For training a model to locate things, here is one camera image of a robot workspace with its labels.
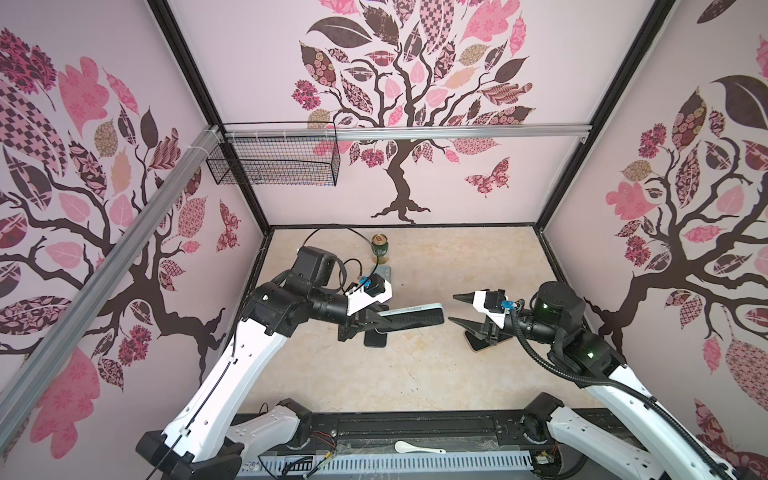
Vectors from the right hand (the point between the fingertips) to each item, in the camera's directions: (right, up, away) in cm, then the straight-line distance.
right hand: (457, 300), depth 61 cm
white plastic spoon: (-10, -38, +10) cm, 40 cm away
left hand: (-15, -5, 0) cm, 16 cm away
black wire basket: (-52, +42, +34) cm, 75 cm away
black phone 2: (-20, -16, +29) cm, 39 cm away
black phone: (-10, -3, -2) cm, 10 cm away
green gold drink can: (-18, +12, +42) cm, 47 cm away
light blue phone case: (-17, +3, +46) cm, 49 cm away
